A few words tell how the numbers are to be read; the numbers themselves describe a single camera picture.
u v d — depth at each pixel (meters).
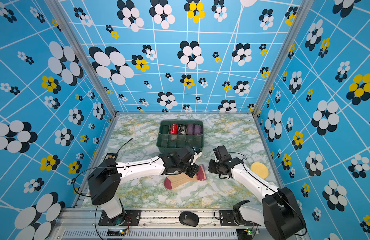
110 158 0.48
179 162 0.64
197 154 0.76
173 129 1.02
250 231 0.71
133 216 0.74
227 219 0.72
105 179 0.48
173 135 1.04
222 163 0.65
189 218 0.72
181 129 1.02
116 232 0.72
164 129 1.02
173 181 0.85
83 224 0.73
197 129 1.02
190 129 1.02
